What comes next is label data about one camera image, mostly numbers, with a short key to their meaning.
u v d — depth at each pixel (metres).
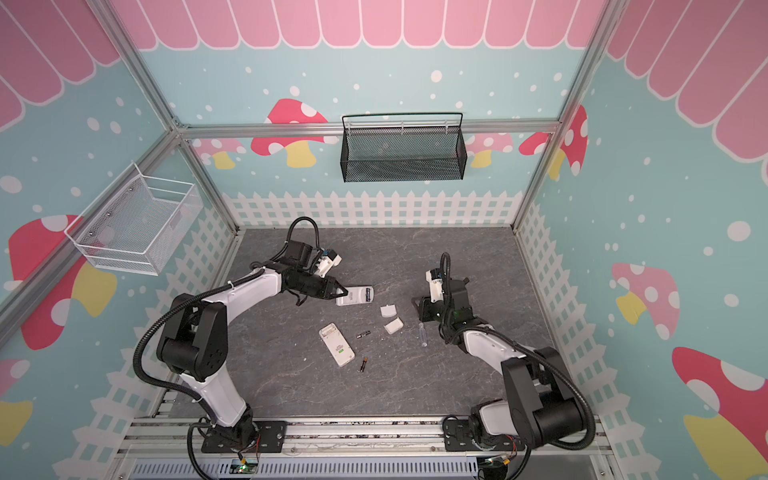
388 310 0.97
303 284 0.79
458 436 0.74
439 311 0.77
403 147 0.94
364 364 0.86
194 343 0.49
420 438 0.76
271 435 0.75
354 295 0.93
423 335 0.91
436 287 0.81
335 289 0.88
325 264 0.86
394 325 0.94
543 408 0.43
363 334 0.92
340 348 0.87
